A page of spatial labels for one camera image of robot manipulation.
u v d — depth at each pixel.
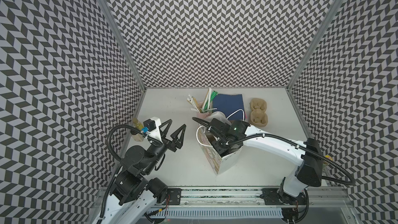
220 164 0.67
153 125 0.49
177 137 0.52
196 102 0.87
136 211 0.56
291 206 0.74
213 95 0.91
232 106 1.02
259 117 0.98
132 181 0.45
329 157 0.85
